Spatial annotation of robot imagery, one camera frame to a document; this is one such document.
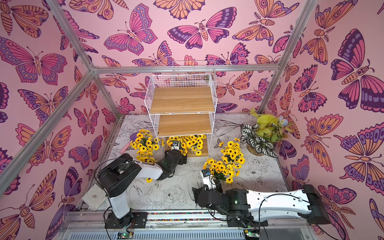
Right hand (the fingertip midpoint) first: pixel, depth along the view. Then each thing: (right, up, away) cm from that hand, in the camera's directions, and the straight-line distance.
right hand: (199, 186), depth 73 cm
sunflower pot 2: (-29, +12, +10) cm, 34 cm away
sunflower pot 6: (+11, +6, +4) cm, 13 cm away
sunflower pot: (-32, +19, +17) cm, 41 cm away
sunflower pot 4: (-2, +20, +15) cm, 25 cm away
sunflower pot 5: (+18, +14, +9) cm, 25 cm away
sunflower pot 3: (-9, +17, +15) cm, 25 cm away
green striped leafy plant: (+34, +25, +5) cm, 42 cm away
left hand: (-10, +13, +23) cm, 29 cm away
